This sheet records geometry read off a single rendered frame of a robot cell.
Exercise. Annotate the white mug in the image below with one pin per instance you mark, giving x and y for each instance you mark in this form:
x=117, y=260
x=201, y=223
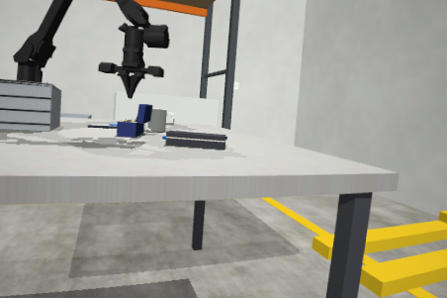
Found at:
x=158, y=120

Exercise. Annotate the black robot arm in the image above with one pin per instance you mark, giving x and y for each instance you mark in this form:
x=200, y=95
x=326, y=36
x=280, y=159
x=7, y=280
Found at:
x=38, y=47

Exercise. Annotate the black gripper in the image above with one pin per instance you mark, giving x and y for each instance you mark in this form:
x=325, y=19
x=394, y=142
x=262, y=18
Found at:
x=132, y=56

